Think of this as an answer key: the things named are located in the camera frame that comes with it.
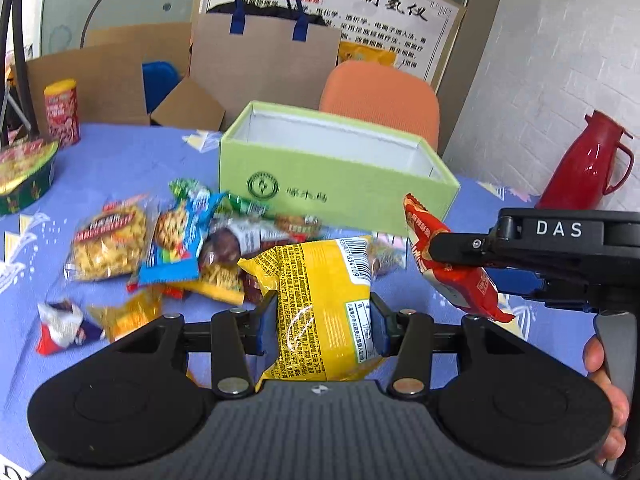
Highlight yellow patterned snack packet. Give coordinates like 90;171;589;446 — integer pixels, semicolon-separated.
170;262;245;306

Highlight green instant noodle bowl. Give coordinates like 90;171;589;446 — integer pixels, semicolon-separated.
0;139;58;216

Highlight white poster chinese text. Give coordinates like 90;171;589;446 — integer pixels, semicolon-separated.
200;0;464;87

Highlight green white snack packet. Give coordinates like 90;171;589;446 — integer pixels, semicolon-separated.
216;192;274;219

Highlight green cardboard box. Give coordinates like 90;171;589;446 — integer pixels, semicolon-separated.
219;101;460;236

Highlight brown paper bag blue handles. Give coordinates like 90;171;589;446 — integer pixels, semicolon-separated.
189;0;341;130

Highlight yellow bag behind chair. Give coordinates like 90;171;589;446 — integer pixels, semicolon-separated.
337;41;396;66

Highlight orange chair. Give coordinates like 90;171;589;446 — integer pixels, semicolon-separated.
319;61;440;150

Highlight small yellow orange packet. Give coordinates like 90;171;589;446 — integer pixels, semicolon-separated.
87;287;163;342

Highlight dark dates clear packet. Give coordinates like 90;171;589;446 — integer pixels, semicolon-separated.
198;219;281;281

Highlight person's right hand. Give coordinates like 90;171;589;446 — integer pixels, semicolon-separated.
582;335;629;465

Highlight brown cardboard box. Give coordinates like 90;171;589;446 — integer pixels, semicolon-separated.
26;22;224;132

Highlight red snack packet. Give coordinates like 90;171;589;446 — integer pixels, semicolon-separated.
402;193;515;323

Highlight blue patterned tablecloth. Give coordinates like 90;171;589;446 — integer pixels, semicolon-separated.
0;121;601;476

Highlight blue cookie packet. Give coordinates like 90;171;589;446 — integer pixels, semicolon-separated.
138;190;224;285

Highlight clear packet yellow crackers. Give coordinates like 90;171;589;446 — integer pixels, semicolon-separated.
63;195;152;282

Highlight red can yellow lid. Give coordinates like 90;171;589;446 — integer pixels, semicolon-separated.
43;78;80;148

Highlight green small snack packet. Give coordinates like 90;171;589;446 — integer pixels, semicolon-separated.
169;178;213;211

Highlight red thermos jug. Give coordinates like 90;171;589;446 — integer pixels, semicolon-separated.
536;110;634;210

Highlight black tripod stand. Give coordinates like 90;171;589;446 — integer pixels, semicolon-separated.
1;0;40;148

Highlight red white small packet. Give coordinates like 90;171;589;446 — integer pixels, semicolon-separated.
36;300;105;356

